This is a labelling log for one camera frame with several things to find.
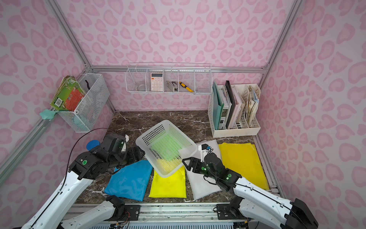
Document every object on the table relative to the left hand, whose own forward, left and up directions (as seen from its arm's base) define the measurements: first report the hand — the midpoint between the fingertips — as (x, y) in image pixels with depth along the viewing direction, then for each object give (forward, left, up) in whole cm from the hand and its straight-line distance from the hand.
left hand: (140, 152), depth 69 cm
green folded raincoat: (+15, -8, -21) cm, 27 cm away
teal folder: (+26, -40, +5) cm, 48 cm away
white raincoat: (-11, -30, -21) cm, 39 cm away
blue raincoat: (-7, +10, -22) cm, 25 cm away
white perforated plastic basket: (+1, -9, -21) cm, 23 cm away
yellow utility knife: (+49, -20, +3) cm, 53 cm away
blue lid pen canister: (+9, +31, -7) cm, 33 cm away
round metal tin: (+46, +8, +4) cm, 47 cm away
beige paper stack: (+36, -64, +2) cm, 74 cm away
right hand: (-1, -22, -8) cm, 24 cm away
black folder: (+29, -50, -4) cm, 58 cm away
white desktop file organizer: (+27, -50, +3) cm, 57 cm away
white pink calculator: (+48, -2, +6) cm, 49 cm away
